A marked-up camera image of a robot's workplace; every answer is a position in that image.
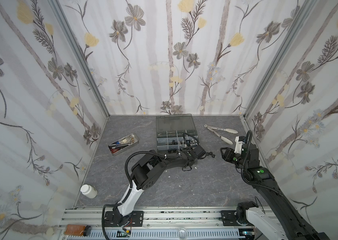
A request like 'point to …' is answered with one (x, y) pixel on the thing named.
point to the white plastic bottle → (88, 191)
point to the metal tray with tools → (123, 144)
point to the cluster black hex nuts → (211, 153)
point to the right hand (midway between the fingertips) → (222, 147)
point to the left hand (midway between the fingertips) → (190, 155)
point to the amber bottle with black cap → (74, 229)
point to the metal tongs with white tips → (224, 139)
